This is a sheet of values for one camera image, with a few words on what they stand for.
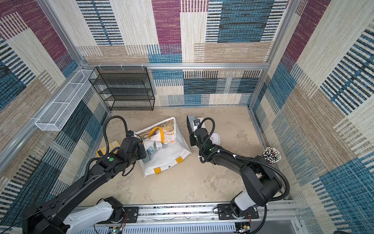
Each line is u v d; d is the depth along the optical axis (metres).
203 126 0.74
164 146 0.96
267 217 0.71
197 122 0.76
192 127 0.79
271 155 0.74
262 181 0.44
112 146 0.97
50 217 0.39
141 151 0.71
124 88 1.09
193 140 0.79
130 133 0.70
